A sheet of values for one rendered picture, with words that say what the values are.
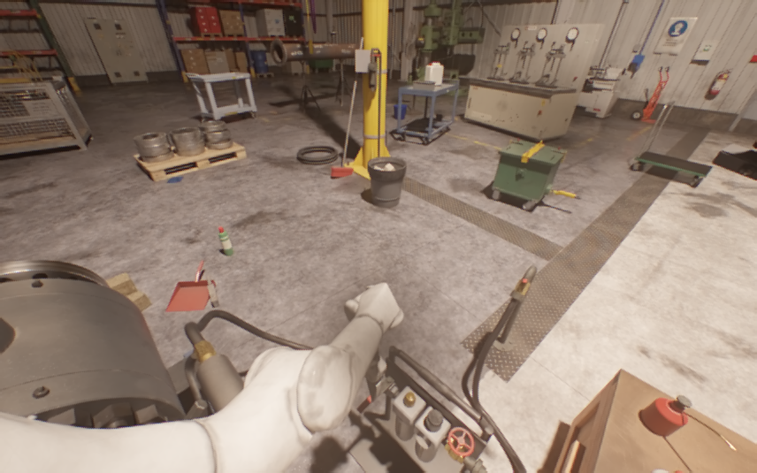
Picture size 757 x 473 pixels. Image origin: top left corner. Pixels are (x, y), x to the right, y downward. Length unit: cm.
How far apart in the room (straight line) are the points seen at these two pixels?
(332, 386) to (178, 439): 14
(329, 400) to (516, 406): 142
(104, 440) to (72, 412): 63
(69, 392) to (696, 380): 251
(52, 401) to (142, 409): 17
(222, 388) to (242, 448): 48
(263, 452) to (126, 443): 10
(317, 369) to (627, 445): 106
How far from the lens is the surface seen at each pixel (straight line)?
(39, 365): 96
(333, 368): 34
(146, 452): 25
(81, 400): 88
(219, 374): 78
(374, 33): 354
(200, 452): 27
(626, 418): 129
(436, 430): 102
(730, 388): 244
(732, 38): 1029
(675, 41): 1035
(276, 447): 31
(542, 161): 306
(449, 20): 1102
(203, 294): 226
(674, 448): 133
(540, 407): 175
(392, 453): 148
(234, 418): 30
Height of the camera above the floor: 142
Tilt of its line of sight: 35 degrees down
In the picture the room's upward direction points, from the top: 1 degrees clockwise
